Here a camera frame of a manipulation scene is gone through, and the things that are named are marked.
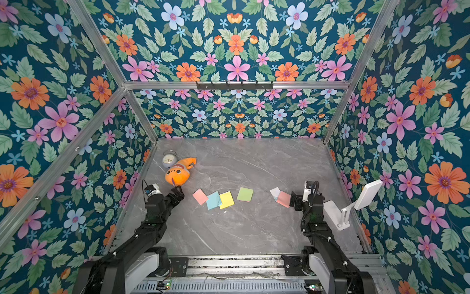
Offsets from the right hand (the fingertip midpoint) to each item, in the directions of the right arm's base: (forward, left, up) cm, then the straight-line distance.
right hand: (307, 191), depth 87 cm
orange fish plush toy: (+7, +65, +1) cm, 65 cm away
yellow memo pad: (-1, +40, -8) cm, 40 cm away
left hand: (-1, +63, +1) cm, 63 cm away
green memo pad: (+1, +30, -7) cm, 31 cm away
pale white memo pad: (+4, +14, -8) cm, 17 cm away
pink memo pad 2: (0, +10, -8) cm, 13 cm away
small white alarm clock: (+21, +75, -2) cm, 78 cm away
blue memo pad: (-3, +46, -7) cm, 47 cm away
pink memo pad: (-1, +54, -6) cm, 54 cm away
